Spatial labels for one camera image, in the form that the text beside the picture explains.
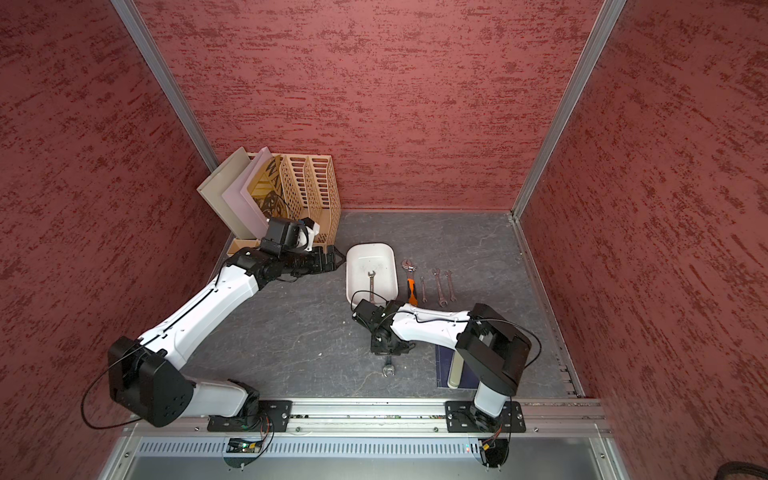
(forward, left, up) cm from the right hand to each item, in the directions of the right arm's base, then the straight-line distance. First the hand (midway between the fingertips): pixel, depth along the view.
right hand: (387, 355), depth 84 cm
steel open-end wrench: (-4, -1, +1) cm, 4 cm away
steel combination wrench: (+28, -22, -1) cm, 36 cm away
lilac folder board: (+38, +43, +27) cm, 63 cm away
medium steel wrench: (+17, -18, 0) cm, 25 cm away
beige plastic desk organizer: (+57, +28, +14) cm, 65 cm away
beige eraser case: (-5, -19, +3) cm, 20 cm away
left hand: (+18, +15, +20) cm, 31 cm away
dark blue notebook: (-1, -16, 0) cm, 16 cm away
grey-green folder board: (+44, +51, +30) cm, 73 cm away
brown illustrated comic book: (+49, +40, +22) cm, 67 cm away
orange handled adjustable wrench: (+22, -9, +1) cm, 23 cm away
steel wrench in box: (+26, +5, +1) cm, 27 cm away
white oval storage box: (+28, +5, +1) cm, 28 cm away
